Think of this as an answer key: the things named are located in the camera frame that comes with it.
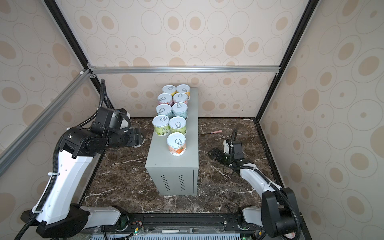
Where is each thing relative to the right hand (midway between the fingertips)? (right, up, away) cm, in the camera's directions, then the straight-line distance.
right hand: (214, 154), depth 88 cm
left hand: (-34, +12, -25) cm, 44 cm away
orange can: (-35, +7, -25) cm, 44 cm away
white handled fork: (-13, -34, -16) cm, 40 cm away
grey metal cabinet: (-21, -5, -25) cm, 33 cm away
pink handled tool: (+3, +13, +22) cm, 26 cm away
